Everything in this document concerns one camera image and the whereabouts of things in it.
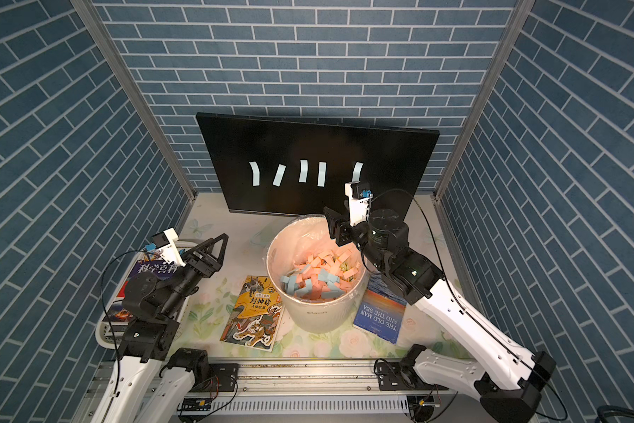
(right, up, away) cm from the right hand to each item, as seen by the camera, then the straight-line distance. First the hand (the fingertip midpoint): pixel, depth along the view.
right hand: (338, 208), depth 63 cm
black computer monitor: (+23, +21, +38) cm, 49 cm away
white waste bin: (-11, -9, +15) cm, 21 cm away
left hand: (-27, -8, +1) cm, 28 cm away
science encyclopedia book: (-57, -19, +21) cm, 64 cm away
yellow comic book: (-26, -34, +20) cm, 47 cm away
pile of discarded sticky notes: (-5, -21, +17) cm, 27 cm away
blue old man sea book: (+15, -33, +23) cm, 43 cm away
